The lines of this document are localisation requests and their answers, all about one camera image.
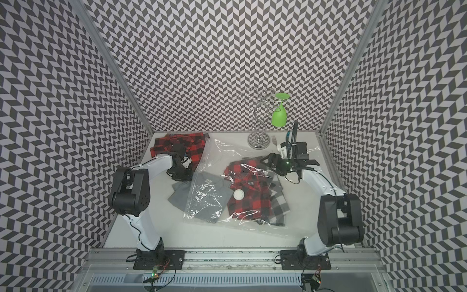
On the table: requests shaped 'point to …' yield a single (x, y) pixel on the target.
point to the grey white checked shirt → (278, 205)
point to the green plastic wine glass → (279, 115)
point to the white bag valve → (238, 194)
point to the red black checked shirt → (194, 143)
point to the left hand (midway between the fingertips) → (189, 180)
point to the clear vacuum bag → (303, 199)
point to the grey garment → (204, 198)
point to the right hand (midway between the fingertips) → (265, 167)
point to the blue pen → (287, 137)
